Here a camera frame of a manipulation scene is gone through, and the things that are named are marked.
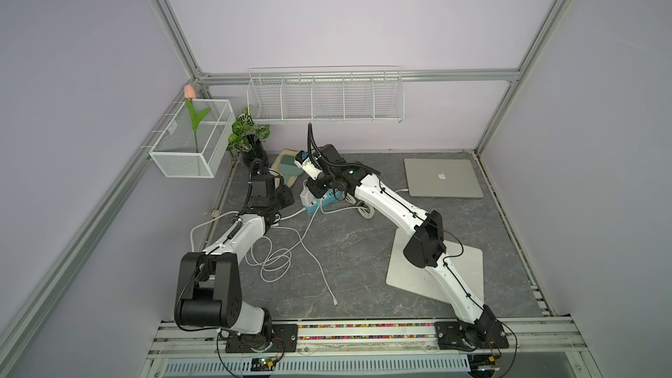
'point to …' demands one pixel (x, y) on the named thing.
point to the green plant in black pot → (248, 137)
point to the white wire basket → (173, 149)
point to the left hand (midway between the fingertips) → (289, 191)
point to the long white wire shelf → (321, 94)
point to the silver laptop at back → (442, 178)
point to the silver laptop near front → (467, 261)
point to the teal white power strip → (311, 202)
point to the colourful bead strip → (365, 337)
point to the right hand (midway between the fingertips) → (308, 179)
